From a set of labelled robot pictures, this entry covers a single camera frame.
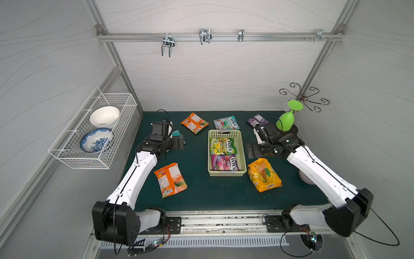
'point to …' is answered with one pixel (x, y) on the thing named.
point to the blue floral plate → (97, 140)
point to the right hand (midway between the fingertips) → (257, 148)
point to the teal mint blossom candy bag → (176, 133)
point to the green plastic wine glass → (285, 122)
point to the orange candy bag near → (170, 180)
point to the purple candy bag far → (257, 119)
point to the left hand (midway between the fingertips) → (174, 140)
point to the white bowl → (104, 116)
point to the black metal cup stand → (303, 94)
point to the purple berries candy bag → (225, 162)
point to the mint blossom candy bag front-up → (229, 123)
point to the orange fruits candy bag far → (194, 122)
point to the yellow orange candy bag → (263, 175)
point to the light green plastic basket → (237, 135)
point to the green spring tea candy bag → (222, 146)
